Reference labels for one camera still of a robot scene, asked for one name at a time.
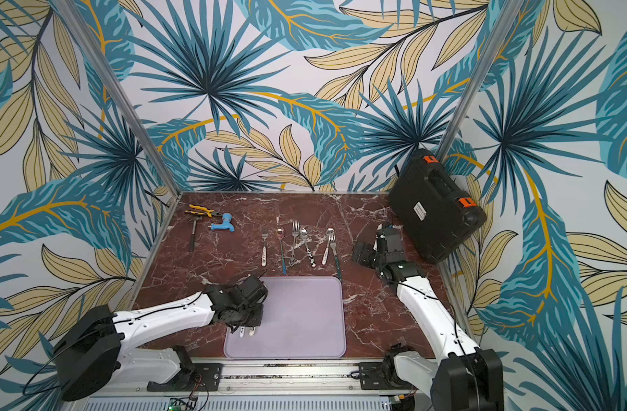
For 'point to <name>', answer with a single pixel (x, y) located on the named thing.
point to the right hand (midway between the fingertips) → (366, 250)
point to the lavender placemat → (303, 318)
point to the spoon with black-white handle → (303, 233)
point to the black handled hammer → (194, 218)
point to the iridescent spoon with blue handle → (280, 233)
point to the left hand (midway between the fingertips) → (256, 321)
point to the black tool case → (431, 210)
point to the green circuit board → (177, 408)
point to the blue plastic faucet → (225, 224)
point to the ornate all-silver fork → (295, 229)
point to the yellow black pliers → (203, 211)
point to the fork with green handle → (332, 239)
